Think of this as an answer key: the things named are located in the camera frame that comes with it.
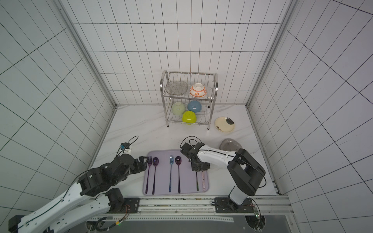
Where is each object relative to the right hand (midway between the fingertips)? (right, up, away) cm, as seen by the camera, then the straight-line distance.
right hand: (197, 169), depth 85 cm
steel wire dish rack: (-5, +44, +1) cm, 44 cm away
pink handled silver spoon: (+3, -6, -6) cm, 9 cm away
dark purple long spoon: (-11, +4, +2) cm, 12 cm away
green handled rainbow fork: (0, -6, -5) cm, 8 cm away
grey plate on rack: (-13, +50, +7) cm, 53 cm away
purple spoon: (-25, +3, +1) cm, 26 cm away
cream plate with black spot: (+22, +26, +21) cm, 40 cm away
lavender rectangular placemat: (-16, -1, -2) cm, 16 cm away
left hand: (-31, +8, -12) cm, 34 cm away
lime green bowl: (-5, +31, +17) cm, 35 cm away
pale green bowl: (-13, +38, +21) cm, 45 cm away
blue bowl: (0, +40, +25) cm, 47 cm away
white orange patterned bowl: (+1, +48, -1) cm, 48 cm away
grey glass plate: (+23, +13, +10) cm, 28 cm away
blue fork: (-16, +4, +3) cm, 17 cm away
